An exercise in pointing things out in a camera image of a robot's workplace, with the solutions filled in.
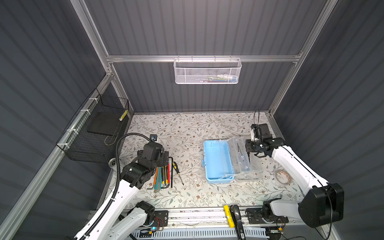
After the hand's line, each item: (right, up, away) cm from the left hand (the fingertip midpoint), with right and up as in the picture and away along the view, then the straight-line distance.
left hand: (155, 152), depth 74 cm
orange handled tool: (-3, -16, +13) cm, 21 cm away
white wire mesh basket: (+30, +60, +50) cm, 83 cm away
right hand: (+52, +2, +11) cm, 53 cm away
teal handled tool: (-1, -20, +11) cm, 22 cm away
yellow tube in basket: (-20, +19, +7) cm, 28 cm away
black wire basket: (-30, +7, -1) cm, 31 cm away
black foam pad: (-27, +15, +4) cm, 31 cm away
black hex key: (+6, -14, +16) cm, 22 cm away
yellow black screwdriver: (+9, -13, +15) cm, 22 cm away
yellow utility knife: (+3, -15, +13) cm, 20 cm away
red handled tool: (+4, -15, +15) cm, 21 cm away
